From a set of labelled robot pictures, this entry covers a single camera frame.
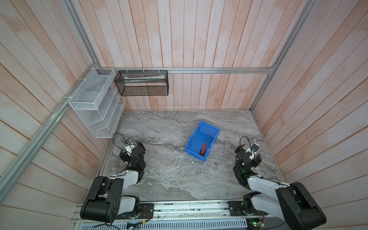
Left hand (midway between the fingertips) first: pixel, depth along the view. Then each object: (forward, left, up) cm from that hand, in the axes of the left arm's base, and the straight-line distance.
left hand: (132, 147), depth 88 cm
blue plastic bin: (+12, -44, -9) cm, 47 cm away
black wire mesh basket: (+45, -2, +16) cm, 48 cm away
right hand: (-2, -74, +2) cm, 74 cm away
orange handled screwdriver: (+4, -46, -8) cm, 47 cm away
